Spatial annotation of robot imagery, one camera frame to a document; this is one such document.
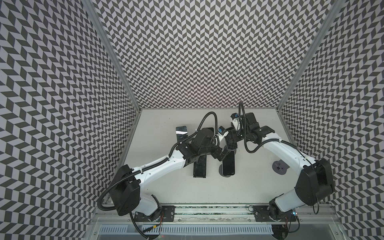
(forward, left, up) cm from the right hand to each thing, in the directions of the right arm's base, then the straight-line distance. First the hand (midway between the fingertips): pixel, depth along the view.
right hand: (232, 136), depth 86 cm
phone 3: (-14, +3, -5) cm, 16 cm away
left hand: (-9, +7, +6) cm, 13 cm away
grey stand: (-15, +7, -16) cm, 22 cm away
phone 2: (-16, +19, -4) cm, 25 cm away
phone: (-6, +2, +7) cm, 10 cm away
